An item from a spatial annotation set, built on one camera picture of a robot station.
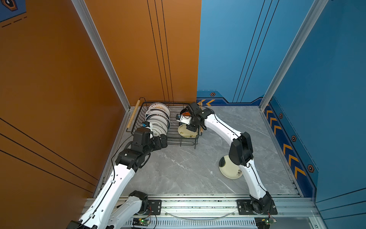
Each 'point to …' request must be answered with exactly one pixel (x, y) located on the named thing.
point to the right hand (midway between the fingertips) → (188, 124)
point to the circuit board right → (264, 222)
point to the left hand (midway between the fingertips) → (160, 137)
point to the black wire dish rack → (177, 121)
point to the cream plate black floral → (230, 170)
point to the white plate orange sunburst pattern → (157, 110)
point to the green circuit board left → (141, 221)
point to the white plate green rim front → (158, 128)
